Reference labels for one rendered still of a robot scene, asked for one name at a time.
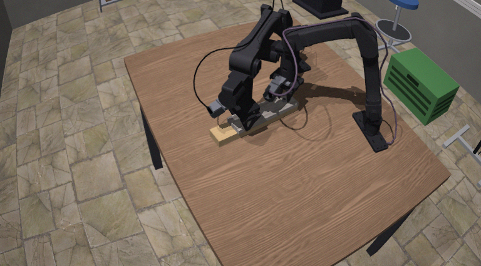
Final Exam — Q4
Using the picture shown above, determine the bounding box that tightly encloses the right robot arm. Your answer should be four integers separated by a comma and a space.
218, 4, 293, 109

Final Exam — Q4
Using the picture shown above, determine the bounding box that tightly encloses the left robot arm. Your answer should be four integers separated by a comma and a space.
260, 19, 388, 153

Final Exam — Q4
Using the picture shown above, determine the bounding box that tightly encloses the light wooden plank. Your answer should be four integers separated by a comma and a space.
209, 106, 298, 147

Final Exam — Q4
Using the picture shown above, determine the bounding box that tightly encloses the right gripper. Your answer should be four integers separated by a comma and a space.
210, 91, 261, 131

